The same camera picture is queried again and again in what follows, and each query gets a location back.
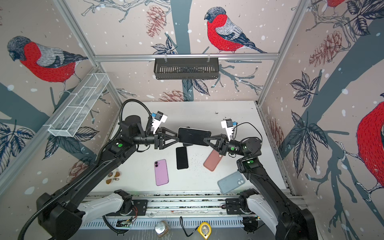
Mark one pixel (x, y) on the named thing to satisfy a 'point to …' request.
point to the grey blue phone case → (231, 182)
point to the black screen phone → (181, 157)
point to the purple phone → (161, 172)
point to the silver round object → (161, 228)
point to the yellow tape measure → (204, 229)
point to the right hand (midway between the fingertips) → (203, 144)
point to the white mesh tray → (73, 112)
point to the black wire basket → (186, 68)
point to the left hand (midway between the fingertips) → (176, 139)
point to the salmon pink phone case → (212, 160)
